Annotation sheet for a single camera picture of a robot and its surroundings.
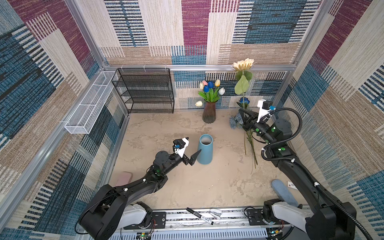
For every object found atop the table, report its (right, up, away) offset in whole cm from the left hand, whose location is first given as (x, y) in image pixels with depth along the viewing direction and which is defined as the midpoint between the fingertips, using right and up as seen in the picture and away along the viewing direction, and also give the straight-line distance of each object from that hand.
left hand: (194, 142), depth 76 cm
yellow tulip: (+15, +35, +18) cm, 42 cm away
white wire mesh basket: (-52, +11, -5) cm, 53 cm away
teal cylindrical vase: (+6, -1, 0) cm, 6 cm away
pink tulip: (+7, +35, +18) cm, 40 cm away
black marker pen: (+3, -36, -2) cm, 36 cm away
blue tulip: (+10, +33, +18) cm, 39 cm away
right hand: (+21, +15, -6) cm, 26 cm away
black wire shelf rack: (-35, +34, +35) cm, 60 cm away
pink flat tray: (-38, -21, +8) cm, 44 cm away
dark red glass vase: (+10, +17, +28) cm, 34 cm away
